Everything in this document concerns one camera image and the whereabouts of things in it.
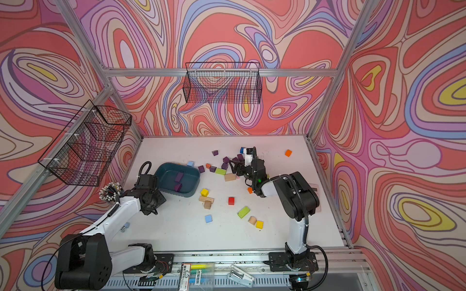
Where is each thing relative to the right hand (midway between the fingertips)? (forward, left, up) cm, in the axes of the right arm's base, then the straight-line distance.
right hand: (235, 164), depth 96 cm
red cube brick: (-18, +3, -6) cm, 19 cm away
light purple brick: (-3, +32, -6) cm, 32 cm away
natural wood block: (-4, +3, -6) cm, 8 cm away
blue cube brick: (+15, -4, -5) cm, 17 cm away
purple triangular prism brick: (-10, +30, -5) cm, 32 cm away
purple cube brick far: (+15, +12, -7) cm, 20 cm away
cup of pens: (-18, +55, +8) cm, 59 cm away
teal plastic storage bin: (0, +39, -7) cm, 40 cm away
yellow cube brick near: (-29, -10, -9) cm, 32 cm away
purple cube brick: (+1, +19, -5) cm, 20 cm away
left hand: (-18, +37, -4) cm, 41 cm away
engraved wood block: (-16, +15, -7) cm, 23 cm away
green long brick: (-23, -3, -9) cm, 25 cm away
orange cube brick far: (+14, -33, -8) cm, 37 cm away
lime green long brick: (+1, +8, -7) cm, 11 cm away
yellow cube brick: (-12, +16, -7) cm, 22 cm away
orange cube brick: (-11, -7, -8) cm, 16 cm away
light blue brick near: (-25, +14, -9) cm, 30 cm away
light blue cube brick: (+6, +26, -6) cm, 27 cm away
